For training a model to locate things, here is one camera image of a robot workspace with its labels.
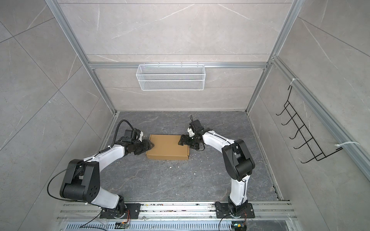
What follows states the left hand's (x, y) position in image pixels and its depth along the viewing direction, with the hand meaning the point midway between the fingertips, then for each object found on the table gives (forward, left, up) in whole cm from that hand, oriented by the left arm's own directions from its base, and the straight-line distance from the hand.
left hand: (152, 144), depth 92 cm
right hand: (-1, -22, -1) cm, 22 cm away
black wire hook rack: (-24, -77, +26) cm, 85 cm away
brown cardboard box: (-3, -10, +1) cm, 10 cm away
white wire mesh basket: (+40, -24, +24) cm, 53 cm away
